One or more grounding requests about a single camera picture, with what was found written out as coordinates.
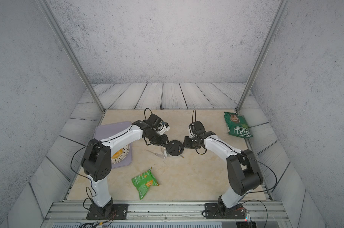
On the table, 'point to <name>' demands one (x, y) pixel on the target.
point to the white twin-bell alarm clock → (174, 148)
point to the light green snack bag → (144, 181)
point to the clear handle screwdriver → (158, 155)
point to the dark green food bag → (236, 125)
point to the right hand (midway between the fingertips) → (185, 143)
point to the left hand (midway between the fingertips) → (170, 145)
